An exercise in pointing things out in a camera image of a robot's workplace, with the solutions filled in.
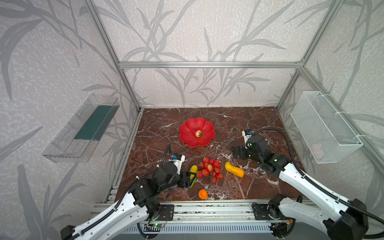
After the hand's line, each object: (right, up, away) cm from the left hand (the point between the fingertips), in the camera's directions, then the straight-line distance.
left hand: (194, 170), depth 73 cm
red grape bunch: (+9, -1, +8) cm, 12 cm away
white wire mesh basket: (+57, +18, -10) cm, 61 cm away
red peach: (+1, +16, +27) cm, 32 cm away
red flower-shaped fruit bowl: (+7, +20, +34) cm, 40 cm away
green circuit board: (-18, -25, -2) cm, 31 cm away
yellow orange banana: (+24, -4, +12) cm, 27 cm away
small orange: (+5, -13, +3) cm, 14 cm away
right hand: (+24, +13, +8) cm, 29 cm away
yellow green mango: (-1, -3, +12) cm, 12 cm away
